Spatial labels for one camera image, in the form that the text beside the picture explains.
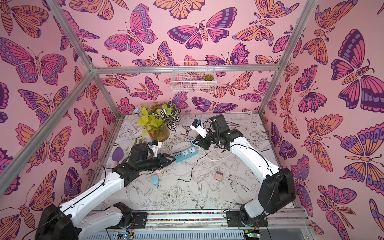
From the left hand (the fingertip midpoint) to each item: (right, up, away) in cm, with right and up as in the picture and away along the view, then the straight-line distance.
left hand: (175, 159), depth 77 cm
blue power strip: (+8, 0, +20) cm, 22 cm away
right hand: (+12, +11, +3) cm, 16 cm away
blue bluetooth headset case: (-13, -14, +11) cm, 22 cm away
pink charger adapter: (+24, -12, +11) cm, 29 cm away
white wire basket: (+6, +50, +23) cm, 56 cm away
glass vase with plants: (-12, +21, +15) cm, 29 cm away
